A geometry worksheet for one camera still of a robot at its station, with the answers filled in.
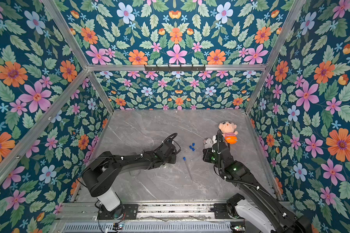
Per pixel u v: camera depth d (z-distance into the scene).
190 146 0.99
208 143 0.97
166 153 0.71
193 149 0.97
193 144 0.99
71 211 0.75
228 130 1.01
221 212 0.73
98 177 0.46
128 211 0.74
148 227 0.73
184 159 0.93
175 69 0.93
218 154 0.56
